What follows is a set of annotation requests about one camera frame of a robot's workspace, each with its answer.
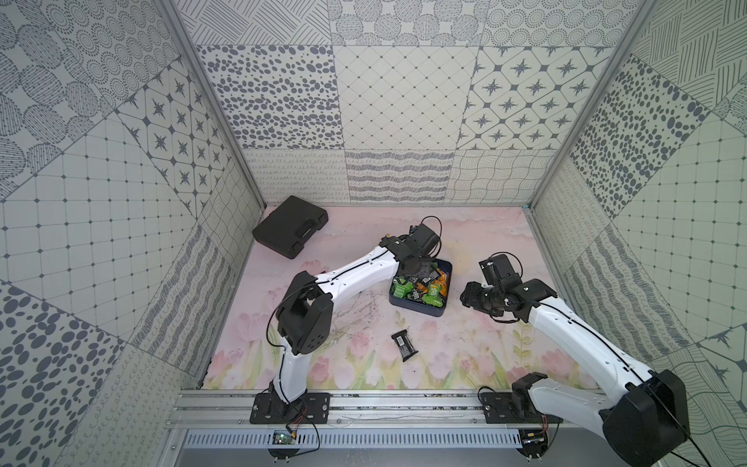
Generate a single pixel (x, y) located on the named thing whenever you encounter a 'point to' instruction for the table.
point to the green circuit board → (283, 437)
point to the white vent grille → (358, 439)
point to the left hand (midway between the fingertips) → (422, 263)
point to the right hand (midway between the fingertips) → (470, 302)
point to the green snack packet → (401, 290)
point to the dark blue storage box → (426, 297)
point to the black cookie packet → (405, 344)
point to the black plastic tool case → (286, 228)
